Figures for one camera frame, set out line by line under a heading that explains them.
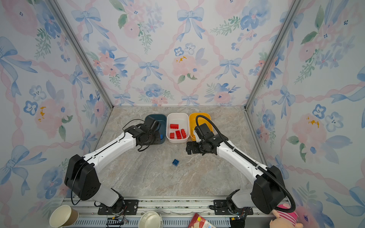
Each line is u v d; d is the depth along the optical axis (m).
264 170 0.42
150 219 0.70
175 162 0.88
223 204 0.75
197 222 0.67
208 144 0.57
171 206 0.76
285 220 0.65
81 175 0.43
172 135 1.00
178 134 1.01
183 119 1.10
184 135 1.00
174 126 1.04
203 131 0.63
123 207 0.72
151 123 0.65
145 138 0.61
